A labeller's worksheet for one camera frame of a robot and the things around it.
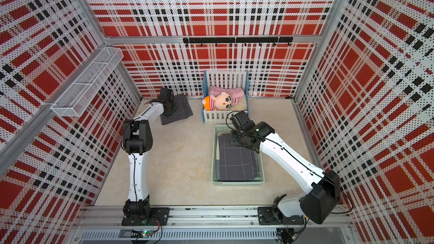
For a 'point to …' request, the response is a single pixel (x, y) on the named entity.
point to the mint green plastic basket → (221, 130)
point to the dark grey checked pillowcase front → (235, 163)
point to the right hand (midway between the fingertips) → (238, 139)
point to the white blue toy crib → (228, 79)
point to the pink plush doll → (221, 98)
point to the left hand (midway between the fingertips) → (176, 106)
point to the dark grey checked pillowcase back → (183, 109)
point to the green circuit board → (139, 233)
